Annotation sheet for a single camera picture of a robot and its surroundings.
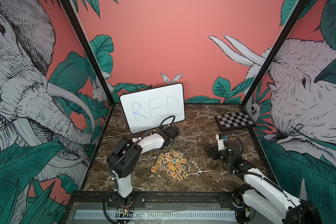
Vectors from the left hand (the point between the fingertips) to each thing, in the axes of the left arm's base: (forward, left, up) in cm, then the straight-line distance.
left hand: (166, 141), depth 94 cm
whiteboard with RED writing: (+13, +13, +18) cm, 26 cm away
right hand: (-8, -26, +8) cm, 29 cm away
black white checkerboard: (+16, -50, -1) cm, 53 cm away
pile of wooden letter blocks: (-15, -4, -1) cm, 16 cm away
